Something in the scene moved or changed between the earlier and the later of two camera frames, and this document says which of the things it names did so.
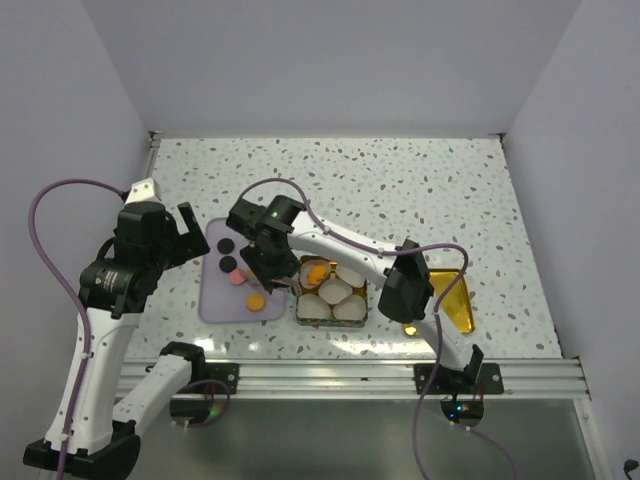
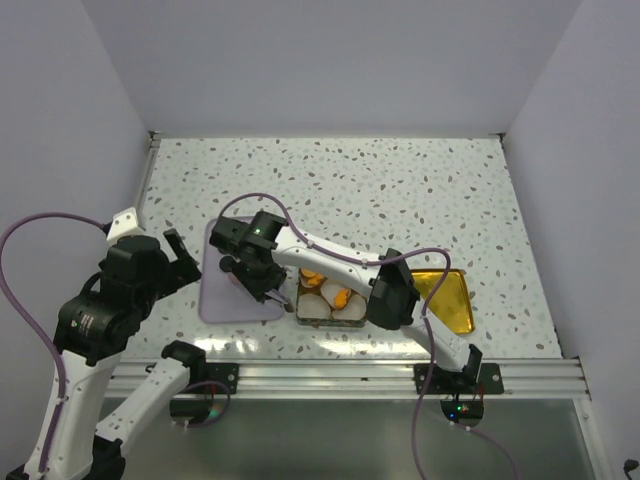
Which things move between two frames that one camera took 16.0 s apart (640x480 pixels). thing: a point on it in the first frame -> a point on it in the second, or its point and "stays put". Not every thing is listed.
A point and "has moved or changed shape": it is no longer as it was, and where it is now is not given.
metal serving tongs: [286, 281] has moved or changed shape
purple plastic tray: [230, 290] stays put
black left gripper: [195, 237] -> [185, 265]
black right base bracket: [476, 379] stays put
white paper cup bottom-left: [312, 306] stays put
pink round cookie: [238, 277] stays put
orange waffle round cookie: [255, 302] -> [314, 278]
